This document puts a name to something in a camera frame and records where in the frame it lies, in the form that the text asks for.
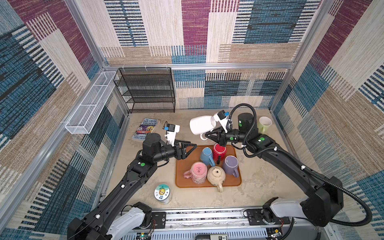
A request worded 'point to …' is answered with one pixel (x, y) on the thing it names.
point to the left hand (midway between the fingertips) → (193, 143)
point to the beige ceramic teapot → (216, 175)
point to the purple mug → (230, 165)
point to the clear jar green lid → (162, 193)
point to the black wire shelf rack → (149, 89)
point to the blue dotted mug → (207, 157)
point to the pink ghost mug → (198, 173)
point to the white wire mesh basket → (84, 119)
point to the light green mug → (263, 124)
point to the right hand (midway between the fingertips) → (207, 136)
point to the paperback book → (146, 127)
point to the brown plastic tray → (183, 165)
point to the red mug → (219, 150)
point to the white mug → (200, 125)
